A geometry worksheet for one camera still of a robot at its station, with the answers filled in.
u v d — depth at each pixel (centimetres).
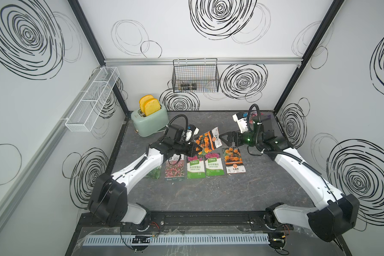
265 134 57
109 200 41
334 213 38
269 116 114
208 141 81
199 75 124
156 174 89
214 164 93
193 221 76
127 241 69
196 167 91
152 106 96
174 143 63
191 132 70
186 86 89
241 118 66
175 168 91
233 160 94
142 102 96
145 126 97
